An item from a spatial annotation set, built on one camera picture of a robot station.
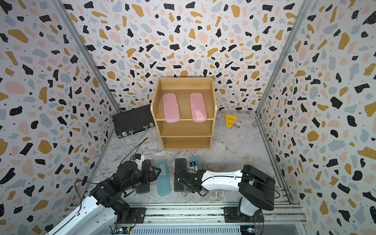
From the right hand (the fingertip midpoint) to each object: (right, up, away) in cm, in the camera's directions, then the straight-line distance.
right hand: (193, 185), depth 84 cm
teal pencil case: (-18, +2, +1) cm, 18 cm away
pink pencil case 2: (+3, +45, -4) cm, 45 cm away
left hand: (-19, +10, -8) cm, 23 cm away
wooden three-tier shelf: (-4, +29, +2) cm, 29 cm away
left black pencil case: (-27, 0, -2) cm, 27 cm away
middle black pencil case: (-8, +10, +9) cm, 15 cm away
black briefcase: (-45, +38, +25) cm, 64 cm away
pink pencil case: (-12, +44, -6) cm, 46 cm away
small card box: (+33, +35, +29) cm, 56 cm away
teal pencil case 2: (+2, +13, +11) cm, 17 cm away
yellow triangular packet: (+29, +39, +33) cm, 58 cm away
